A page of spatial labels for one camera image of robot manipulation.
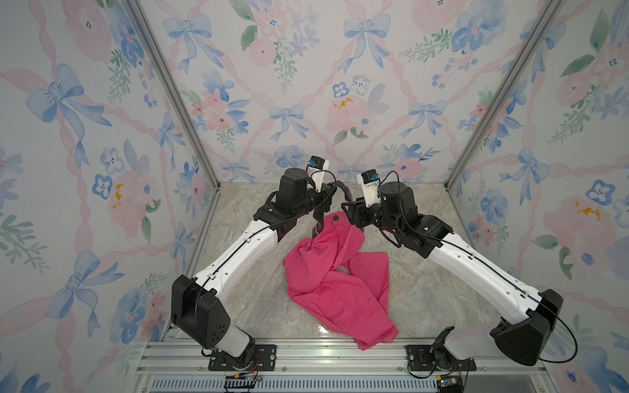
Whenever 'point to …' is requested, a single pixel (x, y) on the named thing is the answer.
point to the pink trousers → (345, 292)
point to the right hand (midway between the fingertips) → (351, 200)
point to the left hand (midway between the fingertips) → (337, 185)
